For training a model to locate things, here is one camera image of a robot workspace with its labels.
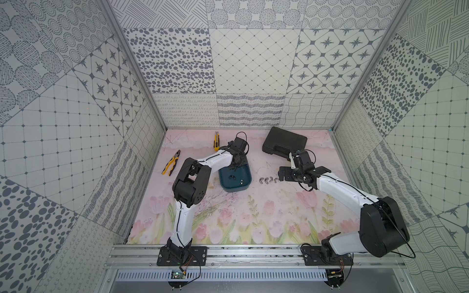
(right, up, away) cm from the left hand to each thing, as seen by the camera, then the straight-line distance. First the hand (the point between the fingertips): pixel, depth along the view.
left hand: (242, 160), depth 101 cm
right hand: (+23, -7, -11) cm, 26 cm away
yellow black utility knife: (-16, +9, +10) cm, 21 cm away
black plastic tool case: (+24, +10, +7) cm, 27 cm away
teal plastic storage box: (-3, -11, -5) cm, 12 cm away
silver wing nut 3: (+13, -11, -4) cm, 17 cm away
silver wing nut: (+16, -10, -3) cm, 20 cm away
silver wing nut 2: (+10, -11, -5) cm, 15 cm away
